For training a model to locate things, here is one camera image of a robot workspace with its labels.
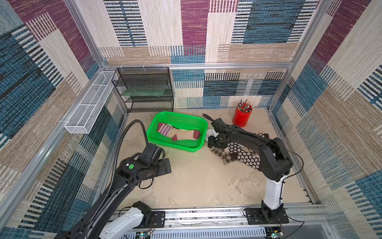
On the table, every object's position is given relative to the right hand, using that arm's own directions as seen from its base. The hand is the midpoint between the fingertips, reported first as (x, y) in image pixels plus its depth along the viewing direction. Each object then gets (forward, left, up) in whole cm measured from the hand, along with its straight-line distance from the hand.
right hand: (214, 146), depth 95 cm
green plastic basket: (+21, +23, +1) cm, 31 cm away
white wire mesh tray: (+13, +80, +15) cm, 82 cm away
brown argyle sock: (-4, -6, -2) cm, 8 cm away
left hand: (-19, +27, +13) cm, 36 cm away
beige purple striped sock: (+10, +24, 0) cm, 26 cm away
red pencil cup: (+18, -19, +10) cm, 28 cm away
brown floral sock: (+11, -35, -4) cm, 37 cm away
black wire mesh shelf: (+40, +45, +25) cm, 65 cm away
